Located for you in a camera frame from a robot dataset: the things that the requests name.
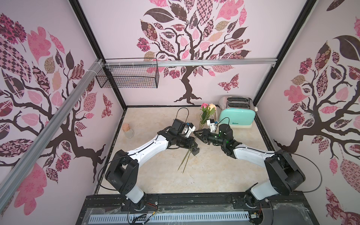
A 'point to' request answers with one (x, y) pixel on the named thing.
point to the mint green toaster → (239, 110)
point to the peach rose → (212, 108)
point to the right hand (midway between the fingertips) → (194, 132)
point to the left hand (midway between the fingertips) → (196, 147)
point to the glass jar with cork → (129, 132)
